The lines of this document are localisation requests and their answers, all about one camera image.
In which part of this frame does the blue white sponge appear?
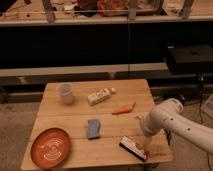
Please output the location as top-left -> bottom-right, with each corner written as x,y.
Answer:
87,119 -> 101,139

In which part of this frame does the wooden table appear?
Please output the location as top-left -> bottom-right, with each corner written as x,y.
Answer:
21,79 -> 172,171

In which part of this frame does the orange plate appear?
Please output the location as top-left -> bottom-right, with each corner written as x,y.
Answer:
30,128 -> 71,169

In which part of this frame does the orange toy carrot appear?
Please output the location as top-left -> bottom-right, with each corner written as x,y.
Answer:
112,103 -> 136,115

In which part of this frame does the translucent plastic cup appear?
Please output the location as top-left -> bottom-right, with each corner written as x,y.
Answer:
56,83 -> 73,105

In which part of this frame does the white tube with cap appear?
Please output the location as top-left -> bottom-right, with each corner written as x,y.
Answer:
87,88 -> 116,106

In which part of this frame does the black box on right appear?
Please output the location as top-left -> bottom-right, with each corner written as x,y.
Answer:
166,45 -> 213,74

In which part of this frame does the black cable on floor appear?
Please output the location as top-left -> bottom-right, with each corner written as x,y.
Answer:
198,74 -> 213,171

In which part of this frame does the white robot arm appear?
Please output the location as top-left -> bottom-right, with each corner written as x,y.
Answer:
140,98 -> 213,155

